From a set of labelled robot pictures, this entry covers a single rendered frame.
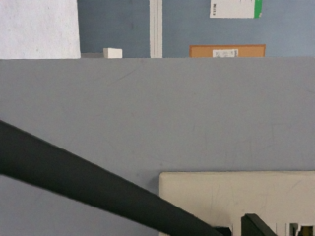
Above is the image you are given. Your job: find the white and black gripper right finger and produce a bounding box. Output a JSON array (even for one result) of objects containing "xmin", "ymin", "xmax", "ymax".
[{"xmin": 241, "ymin": 213, "xmax": 278, "ymax": 236}]

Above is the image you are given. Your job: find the beige wall plate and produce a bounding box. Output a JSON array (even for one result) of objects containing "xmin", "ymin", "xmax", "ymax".
[{"xmin": 159, "ymin": 171, "xmax": 315, "ymax": 236}]

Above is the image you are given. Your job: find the grey board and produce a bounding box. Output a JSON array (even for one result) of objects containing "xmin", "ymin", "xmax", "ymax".
[{"xmin": 0, "ymin": 56, "xmax": 315, "ymax": 236}]

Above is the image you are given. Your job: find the white and black cable plug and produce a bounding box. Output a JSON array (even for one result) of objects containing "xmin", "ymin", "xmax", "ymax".
[{"xmin": 214, "ymin": 227, "xmax": 232, "ymax": 236}]

